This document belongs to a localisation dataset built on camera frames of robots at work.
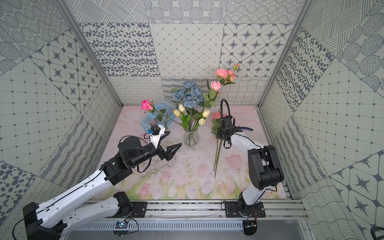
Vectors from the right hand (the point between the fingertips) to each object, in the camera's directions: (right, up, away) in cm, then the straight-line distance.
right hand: (223, 134), depth 95 cm
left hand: (-26, +1, -32) cm, 41 cm away
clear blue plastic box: (-48, +10, +3) cm, 49 cm away
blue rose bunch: (-21, +24, -16) cm, 35 cm away
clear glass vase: (-21, -3, 0) cm, 21 cm away
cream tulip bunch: (-20, +11, -14) cm, 27 cm away
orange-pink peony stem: (-4, +11, +9) cm, 15 cm away
